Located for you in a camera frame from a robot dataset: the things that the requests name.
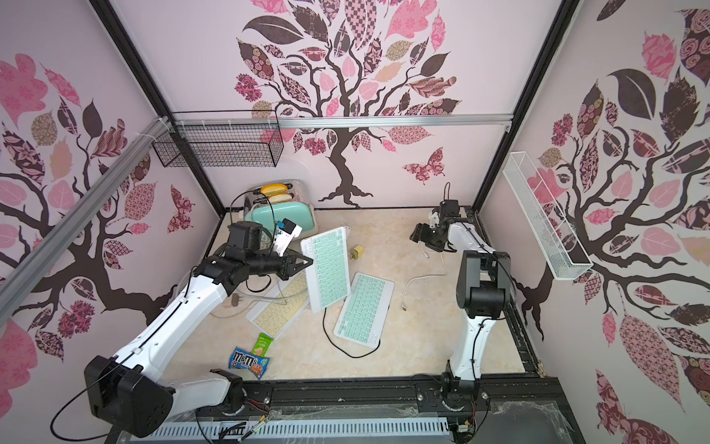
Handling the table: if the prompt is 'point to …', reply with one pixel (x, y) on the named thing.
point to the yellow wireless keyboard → (282, 305)
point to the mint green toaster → (274, 203)
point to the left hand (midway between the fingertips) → (307, 266)
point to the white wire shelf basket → (560, 247)
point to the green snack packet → (262, 345)
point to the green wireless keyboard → (365, 311)
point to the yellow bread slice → (274, 189)
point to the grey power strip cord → (253, 301)
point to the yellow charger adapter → (358, 252)
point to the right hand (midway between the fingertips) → (418, 241)
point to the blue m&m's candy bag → (241, 359)
